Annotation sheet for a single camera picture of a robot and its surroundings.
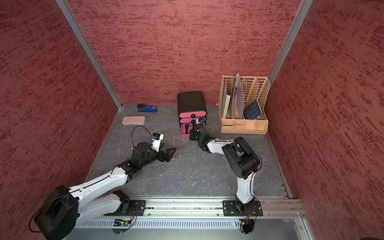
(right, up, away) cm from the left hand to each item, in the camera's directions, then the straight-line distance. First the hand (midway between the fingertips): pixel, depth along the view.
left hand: (169, 149), depth 82 cm
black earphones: (+8, +11, +21) cm, 26 cm away
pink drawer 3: (+6, +9, +20) cm, 23 cm away
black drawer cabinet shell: (+11, +29, +23) cm, 39 cm away
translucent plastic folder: (+46, +32, +24) cm, 61 cm away
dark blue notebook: (+56, +23, +20) cm, 63 cm away
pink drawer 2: (+7, +16, +17) cm, 25 cm away
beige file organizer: (+57, +40, +23) cm, 74 cm away
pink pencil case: (-32, +16, +28) cm, 45 cm away
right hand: (+12, +8, +16) cm, 22 cm away
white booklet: (+34, +25, +10) cm, 43 cm away
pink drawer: (+12, +20, +12) cm, 26 cm away
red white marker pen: (+31, +30, +40) cm, 59 cm away
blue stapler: (-27, +26, +33) cm, 50 cm away
